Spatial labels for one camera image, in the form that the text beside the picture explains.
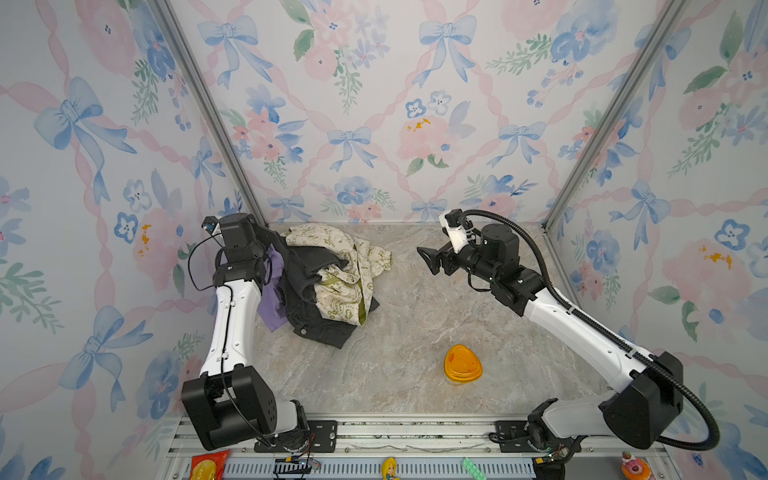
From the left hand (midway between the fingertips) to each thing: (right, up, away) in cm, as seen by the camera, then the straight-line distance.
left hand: (262, 221), depth 78 cm
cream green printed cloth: (+20, -20, +9) cm, 29 cm away
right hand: (+44, -4, -3) cm, 44 cm away
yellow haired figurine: (+33, -57, -10) cm, 67 cm away
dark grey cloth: (+8, -13, +9) cm, 17 cm away
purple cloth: (-1, -24, +9) cm, 25 cm away
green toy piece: (+53, -59, -9) cm, 80 cm away
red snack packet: (-8, -57, -9) cm, 59 cm away
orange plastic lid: (+52, -37, -1) cm, 64 cm away
